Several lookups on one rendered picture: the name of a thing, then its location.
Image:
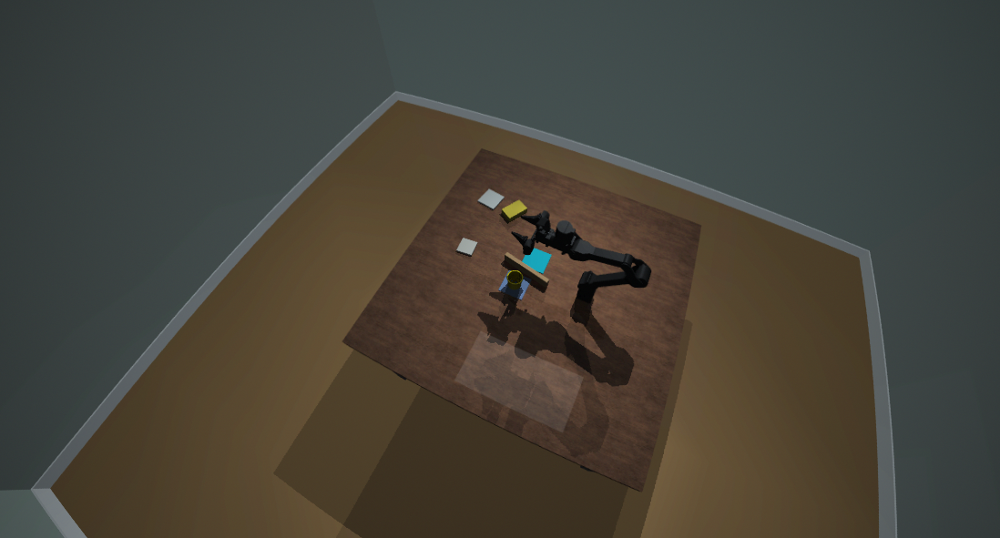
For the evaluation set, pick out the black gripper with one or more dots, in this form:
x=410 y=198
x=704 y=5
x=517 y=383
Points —
x=528 y=244

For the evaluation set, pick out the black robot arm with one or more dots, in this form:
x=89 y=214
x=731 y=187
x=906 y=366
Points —
x=567 y=240

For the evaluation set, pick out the olive yellow rectangular block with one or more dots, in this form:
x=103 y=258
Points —
x=514 y=210

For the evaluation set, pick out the grey flat square pad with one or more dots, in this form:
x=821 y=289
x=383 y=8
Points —
x=491 y=199

